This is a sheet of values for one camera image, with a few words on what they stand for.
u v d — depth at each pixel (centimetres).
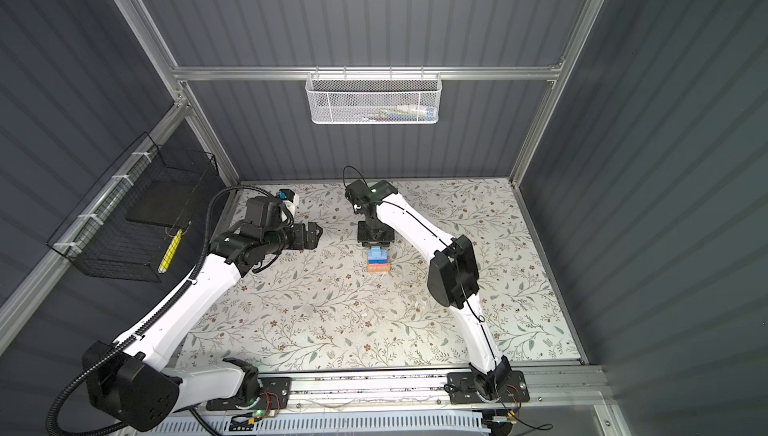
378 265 94
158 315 43
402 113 92
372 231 75
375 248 87
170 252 68
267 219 60
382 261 94
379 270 96
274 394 73
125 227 72
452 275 55
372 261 94
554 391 74
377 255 91
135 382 38
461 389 73
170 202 77
